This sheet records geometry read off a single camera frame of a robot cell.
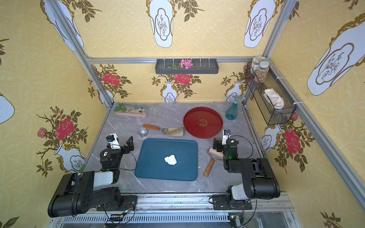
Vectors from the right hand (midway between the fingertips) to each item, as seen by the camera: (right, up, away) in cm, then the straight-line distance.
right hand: (225, 137), depth 94 cm
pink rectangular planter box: (-68, +19, +20) cm, 73 cm away
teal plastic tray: (-48, -15, -5) cm, 51 cm away
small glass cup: (-57, +3, +10) cm, 58 cm away
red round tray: (-13, +9, +13) cm, 21 cm away
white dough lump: (-36, -13, -6) cm, 38 cm away
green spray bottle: (+9, +18, +13) cm, 24 cm away
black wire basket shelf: (+27, +15, -5) cm, 31 cm away
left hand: (-67, +1, -6) cm, 67 cm away
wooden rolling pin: (-9, -10, -4) cm, 14 cm away
